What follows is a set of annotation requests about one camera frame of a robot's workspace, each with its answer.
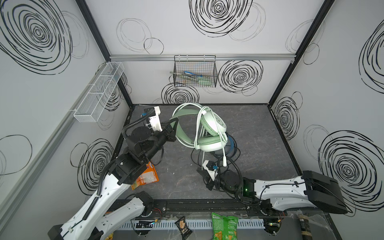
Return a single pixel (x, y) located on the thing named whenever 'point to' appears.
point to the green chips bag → (224, 227)
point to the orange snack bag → (149, 175)
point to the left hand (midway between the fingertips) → (178, 119)
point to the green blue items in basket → (198, 79)
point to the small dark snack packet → (185, 231)
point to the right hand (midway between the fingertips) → (196, 172)
